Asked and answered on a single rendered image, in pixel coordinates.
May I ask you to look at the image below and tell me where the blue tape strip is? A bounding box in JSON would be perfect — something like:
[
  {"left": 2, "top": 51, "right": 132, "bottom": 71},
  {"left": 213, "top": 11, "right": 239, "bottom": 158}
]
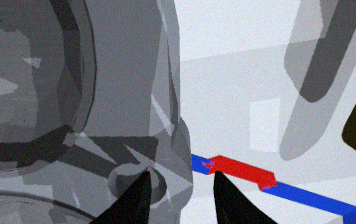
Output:
[{"left": 191, "top": 154, "right": 356, "bottom": 224}]

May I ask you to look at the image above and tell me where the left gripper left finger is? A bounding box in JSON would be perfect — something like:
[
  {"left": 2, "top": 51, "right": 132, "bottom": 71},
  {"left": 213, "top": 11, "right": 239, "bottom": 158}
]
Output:
[{"left": 89, "top": 171, "right": 152, "bottom": 224}]

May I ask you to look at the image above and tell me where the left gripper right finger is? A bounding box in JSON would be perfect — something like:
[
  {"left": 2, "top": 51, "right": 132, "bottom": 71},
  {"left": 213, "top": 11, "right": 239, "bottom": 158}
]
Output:
[{"left": 213, "top": 171, "right": 278, "bottom": 224}]

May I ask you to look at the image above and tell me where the yellow scoop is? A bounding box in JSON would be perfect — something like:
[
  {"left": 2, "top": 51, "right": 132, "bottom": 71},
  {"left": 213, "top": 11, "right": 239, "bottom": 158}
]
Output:
[{"left": 341, "top": 104, "right": 356, "bottom": 151}]

